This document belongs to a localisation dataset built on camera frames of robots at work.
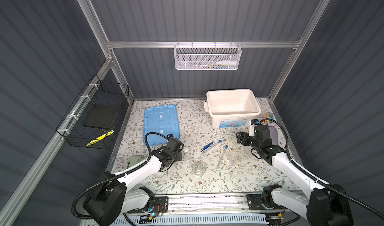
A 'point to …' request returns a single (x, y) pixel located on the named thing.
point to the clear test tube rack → (237, 157)
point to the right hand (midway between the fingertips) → (244, 135)
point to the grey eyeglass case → (274, 135)
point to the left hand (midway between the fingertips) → (178, 153)
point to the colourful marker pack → (268, 122)
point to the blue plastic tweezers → (206, 147)
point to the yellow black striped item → (101, 137)
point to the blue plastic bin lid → (163, 119)
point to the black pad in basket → (101, 116)
